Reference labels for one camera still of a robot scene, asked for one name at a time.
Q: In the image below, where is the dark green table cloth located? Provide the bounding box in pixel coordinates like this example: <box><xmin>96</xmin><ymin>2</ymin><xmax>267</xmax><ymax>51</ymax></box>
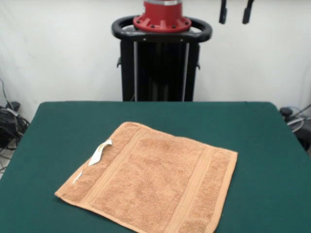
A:
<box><xmin>0</xmin><ymin>101</ymin><xmax>311</xmax><ymax>233</ymax></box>

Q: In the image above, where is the orange terry towel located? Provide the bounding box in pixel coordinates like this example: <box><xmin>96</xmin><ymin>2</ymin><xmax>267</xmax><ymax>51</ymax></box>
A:
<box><xmin>54</xmin><ymin>121</ymin><xmax>239</xmax><ymax>233</ymax></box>

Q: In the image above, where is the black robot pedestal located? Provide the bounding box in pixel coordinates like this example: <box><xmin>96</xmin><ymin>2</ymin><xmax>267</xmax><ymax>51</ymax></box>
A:
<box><xmin>111</xmin><ymin>15</ymin><xmax>213</xmax><ymax>102</ymax></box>

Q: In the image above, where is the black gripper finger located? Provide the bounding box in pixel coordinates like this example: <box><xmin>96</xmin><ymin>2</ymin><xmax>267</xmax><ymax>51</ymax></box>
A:
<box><xmin>218</xmin><ymin>0</ymin><xmax>228</xmax><ymax>25</ymax></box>
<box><xmin>242</xmin><ymin>0</ymin><xmax>255</xmax><ymax>25</ymax></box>

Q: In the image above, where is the tangled black cable bundle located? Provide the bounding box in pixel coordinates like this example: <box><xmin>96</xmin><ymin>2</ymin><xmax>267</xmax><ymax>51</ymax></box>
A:
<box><xmin>279</xmin><ymin>103</ymin><xmax>311</xmax><ymax>156</ymax></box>
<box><xmin>0</xmin><ymin>78</ymin><xmax>31</xmax><ymax>172</ymax></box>

